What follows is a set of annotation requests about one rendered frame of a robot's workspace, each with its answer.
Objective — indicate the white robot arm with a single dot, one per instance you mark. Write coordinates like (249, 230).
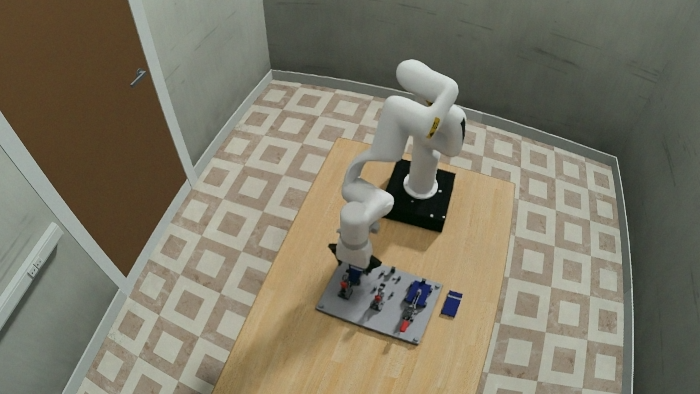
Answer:
(399, 118)

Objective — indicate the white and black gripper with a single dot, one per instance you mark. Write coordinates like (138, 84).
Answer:
(359, 258)

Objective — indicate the blue part with slot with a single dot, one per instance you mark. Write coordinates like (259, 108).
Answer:
(452, 303)

